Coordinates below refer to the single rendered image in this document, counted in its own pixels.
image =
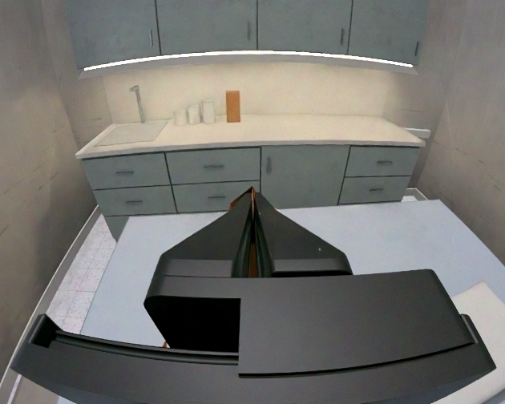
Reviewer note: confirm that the brown polka-dot pillowcase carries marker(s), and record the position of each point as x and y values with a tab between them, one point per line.
253	263

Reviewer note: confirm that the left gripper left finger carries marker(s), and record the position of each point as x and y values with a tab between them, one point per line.
216	249

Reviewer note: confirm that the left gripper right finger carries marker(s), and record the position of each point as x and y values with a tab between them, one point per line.
291	250

